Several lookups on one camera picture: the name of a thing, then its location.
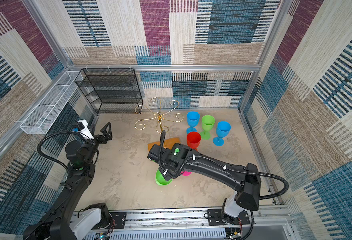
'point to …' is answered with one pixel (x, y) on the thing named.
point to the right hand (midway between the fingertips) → (172, 173)
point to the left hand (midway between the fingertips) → (101, 121)
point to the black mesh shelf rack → (111, 90)
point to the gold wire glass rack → (161, 116)
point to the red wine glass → (193, 140)
